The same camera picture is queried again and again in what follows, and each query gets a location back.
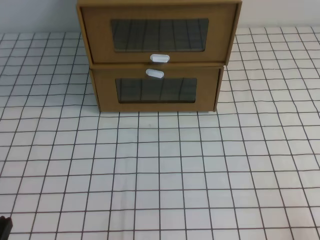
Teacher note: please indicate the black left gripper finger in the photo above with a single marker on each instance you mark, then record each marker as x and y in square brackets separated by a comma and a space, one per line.
[6, 226]

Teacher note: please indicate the white box handle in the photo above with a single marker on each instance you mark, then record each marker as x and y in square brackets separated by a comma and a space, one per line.
[159, 58]
[153, 73]

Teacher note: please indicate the white black grid tablecloth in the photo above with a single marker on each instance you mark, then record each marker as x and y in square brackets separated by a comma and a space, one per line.
[249, 171]

